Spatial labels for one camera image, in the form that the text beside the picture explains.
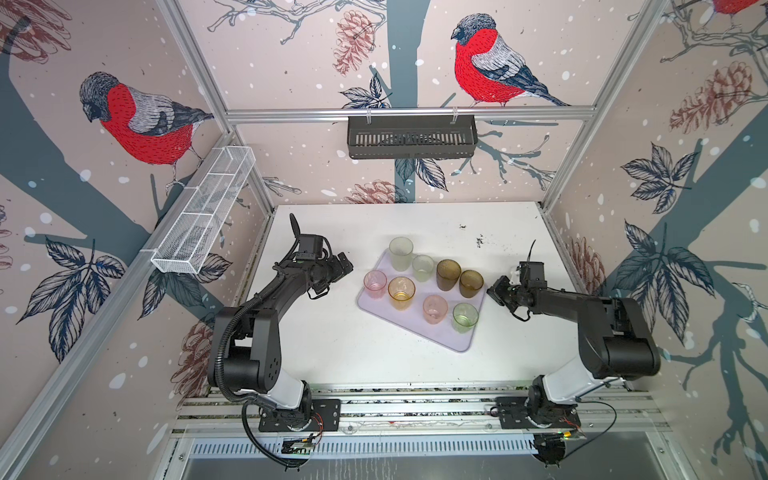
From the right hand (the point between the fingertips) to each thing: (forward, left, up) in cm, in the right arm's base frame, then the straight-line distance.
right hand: (486, 290), depth 96 cm
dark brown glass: (+3, +13, +5) cm, 14 cm away
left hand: (0, +46, +10) cm, 47 cm away
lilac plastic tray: (-5, +23, +3) cm, 24 cm away
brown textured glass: (+2, +5, +2) cm, 6 cm away
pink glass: (-7, +17, 0) cm, 19 cm away
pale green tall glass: (+12, +28, +6) cm, 32 cm away
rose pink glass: (+1, +37, +3) cm, 37 cm away
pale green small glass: (+8, +21, +2) cm, 22 cm away
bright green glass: (-9, +8, 0) cm, 13 cm away
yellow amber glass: (-2, +28, +3) cm, 28 cm away
